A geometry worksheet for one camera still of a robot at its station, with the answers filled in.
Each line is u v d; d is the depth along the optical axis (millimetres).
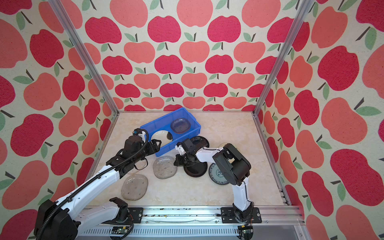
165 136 1044
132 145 594
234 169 523
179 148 897
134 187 832
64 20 733
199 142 1037
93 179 486
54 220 392
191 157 731
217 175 881
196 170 1046
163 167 907
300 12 715
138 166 676
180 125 1125
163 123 1077
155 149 730
